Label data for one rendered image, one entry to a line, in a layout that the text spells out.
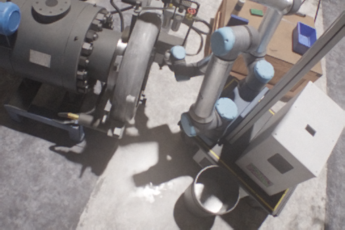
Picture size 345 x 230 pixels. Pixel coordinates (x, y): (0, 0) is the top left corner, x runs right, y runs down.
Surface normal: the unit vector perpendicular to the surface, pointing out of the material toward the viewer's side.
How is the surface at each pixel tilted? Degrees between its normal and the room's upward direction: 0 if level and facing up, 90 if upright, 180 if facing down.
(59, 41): 36
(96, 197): 0
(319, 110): 0
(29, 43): 50
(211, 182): 0
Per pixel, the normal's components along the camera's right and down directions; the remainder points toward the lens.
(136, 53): 0.11, -0.07
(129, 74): 0.01, 0.23
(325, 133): 0.22, -0.51
